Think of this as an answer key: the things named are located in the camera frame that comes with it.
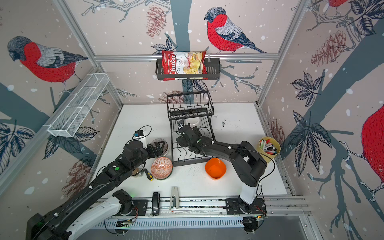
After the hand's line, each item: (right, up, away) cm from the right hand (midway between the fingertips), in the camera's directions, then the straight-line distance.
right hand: (184, 136), depth 90 cm
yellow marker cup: (+50, -5, -7) cm, 50 cm away
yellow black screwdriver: (-20, -22, -7) cm, 30 cm away
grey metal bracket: (-4, -28, -13) cm, 31 cm away
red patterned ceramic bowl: (-12, -17, -7) cm, 23 cm away
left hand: (-13, -2, -14) cm, 19 cm away
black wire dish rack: (+2, +13, +22) cm, 26 cm away
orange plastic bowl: (+19, -18, -5) cm, 26 cm away
